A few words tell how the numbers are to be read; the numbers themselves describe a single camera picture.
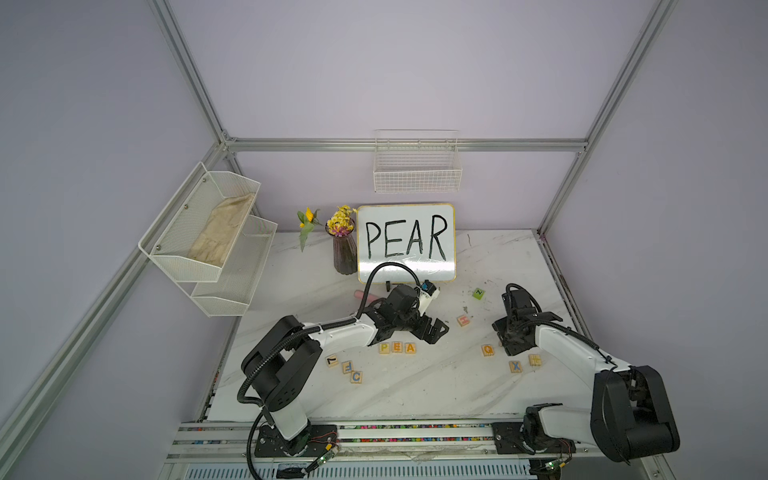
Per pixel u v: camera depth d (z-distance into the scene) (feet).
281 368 1.49
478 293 3.31
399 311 2.26
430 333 2.51
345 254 3.30
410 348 2.89
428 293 2.52
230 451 2.39
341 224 2.97
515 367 2.77
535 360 2.81
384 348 2.89
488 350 2.89
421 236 3.33
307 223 2.96
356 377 2.71
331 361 2.82
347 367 2.80
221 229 2.62
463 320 3.12
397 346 2.90
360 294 3.30
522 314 2.33
